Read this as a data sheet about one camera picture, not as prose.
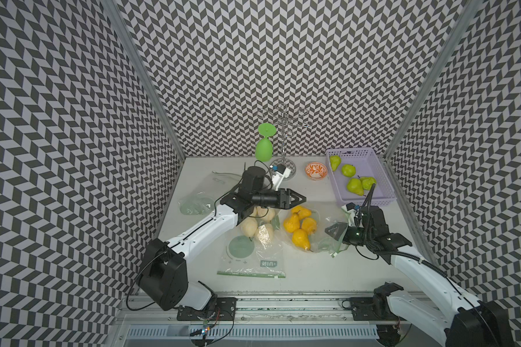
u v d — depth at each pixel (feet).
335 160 3.59
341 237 2.28
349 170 3.46
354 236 2.27
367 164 3.77
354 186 3.26
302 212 2.97
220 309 2.32
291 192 2.19
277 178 2.27
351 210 2.44
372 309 2.36
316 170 3.62
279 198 2.13
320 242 2.75
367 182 3.26
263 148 2.98
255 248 2.83
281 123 3.35
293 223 2.85
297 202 2.19
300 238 2.73
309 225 2.83
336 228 2.48
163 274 1.35
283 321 2.34
